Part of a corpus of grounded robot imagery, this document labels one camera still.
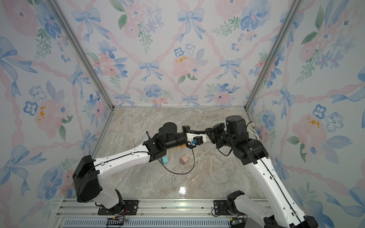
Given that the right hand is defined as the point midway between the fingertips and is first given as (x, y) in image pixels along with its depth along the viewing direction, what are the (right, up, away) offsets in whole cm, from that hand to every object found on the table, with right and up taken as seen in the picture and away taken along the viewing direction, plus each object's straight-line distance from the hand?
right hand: (204, 128), depth 67 cm
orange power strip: (-10, -8, -1) cm, 13 cm away
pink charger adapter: (-10, -21, +22) cm, 32 cm away
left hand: (0, 0, 0) cm, 0 cm away
